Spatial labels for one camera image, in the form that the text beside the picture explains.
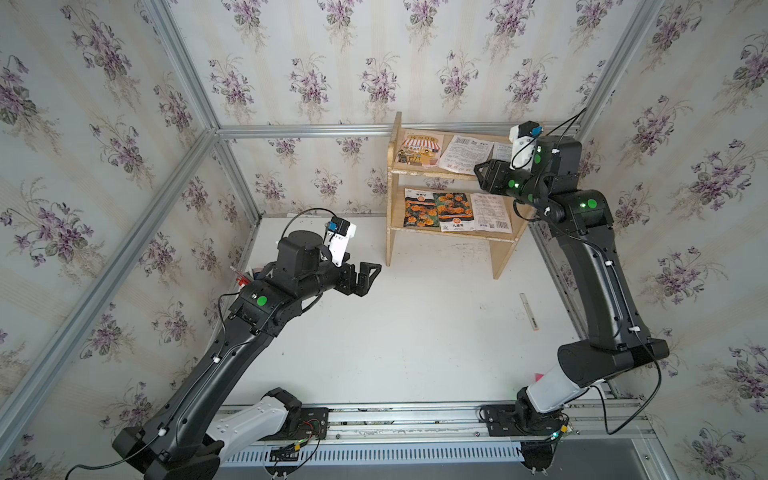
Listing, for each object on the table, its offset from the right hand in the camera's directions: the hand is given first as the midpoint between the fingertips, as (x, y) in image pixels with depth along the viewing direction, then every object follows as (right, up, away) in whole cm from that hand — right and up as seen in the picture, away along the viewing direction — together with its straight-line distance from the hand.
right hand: (488, 167), depth 67 cm
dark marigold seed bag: (-12, -6, +26) cm, 29 cm away
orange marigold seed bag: (-1, -8, +26) cm, 27 cm away
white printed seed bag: (+9, -8, +24) cm, 27 cm away
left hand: (-27, -22, -2) cm, 35 cm away
